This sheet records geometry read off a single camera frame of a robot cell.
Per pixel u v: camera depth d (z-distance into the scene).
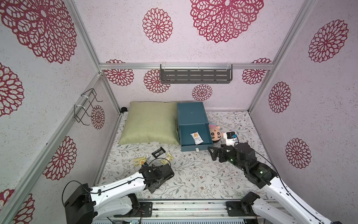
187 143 0.86
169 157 0.91
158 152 0.95
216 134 0.98
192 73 0.95
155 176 0.58
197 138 0.85
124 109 1.21
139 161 0.90
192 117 0.89
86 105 0.78
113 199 0.46
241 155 0.55
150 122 0.95
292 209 0.43
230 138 0.62
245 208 0.65
